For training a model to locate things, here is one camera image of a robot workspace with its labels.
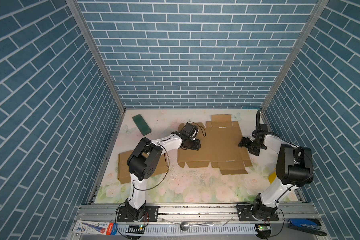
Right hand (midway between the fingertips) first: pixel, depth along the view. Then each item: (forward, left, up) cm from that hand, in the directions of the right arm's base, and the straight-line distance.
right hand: (243, 145), depth 97 cm
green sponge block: (+11, +71, +2) cm, 72 cm away
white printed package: (-51, +71, 0) cm, 87 cm away
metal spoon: (-47, +34, 0) cm, 58 cm away
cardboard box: (-2, +15, +1) cm, 15 cm away
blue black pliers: (-41, -25, -2) cm, 48 cm away
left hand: (-3, +30, +2) cm, 30 cm away
